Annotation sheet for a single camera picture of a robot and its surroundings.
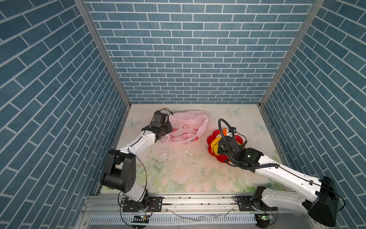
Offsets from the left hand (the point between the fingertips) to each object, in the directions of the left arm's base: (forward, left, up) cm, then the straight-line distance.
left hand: (170, 126), depth 92 cm
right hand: (-15, -28, +5) cm, 32 cm away
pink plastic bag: (+8, -12, -11) cm, 18 cm away
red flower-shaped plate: (-2, -30, -7) cm, 31 cm away
